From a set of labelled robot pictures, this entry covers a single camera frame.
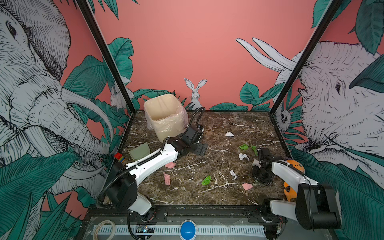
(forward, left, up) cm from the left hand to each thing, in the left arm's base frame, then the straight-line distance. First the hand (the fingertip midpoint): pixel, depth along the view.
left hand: (199, 142), depth 82 cm
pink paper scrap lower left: (-14, +19, -17) cm, 29 cm away
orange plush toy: (-13, -56, -8) cm, 58 cm away
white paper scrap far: (+17, -24, -18) cm, 34 cm away
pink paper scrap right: (-20, -27, -17) cm, 37 cm away
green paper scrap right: (+5, -31, -15) cm, 35 cm away
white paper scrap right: (-2, -27, -16) cm, 32 cm away
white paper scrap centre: (-12, -20, -17) cm, 28 cm away
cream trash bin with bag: (+12, +18, +9) cm, 24 cm away
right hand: (-14, -32, -16) cm, 38 cm away
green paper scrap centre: (-15, -4, -17) cm, 24 cm away
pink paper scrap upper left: (-5, +18, -17) cm, 25 cm away
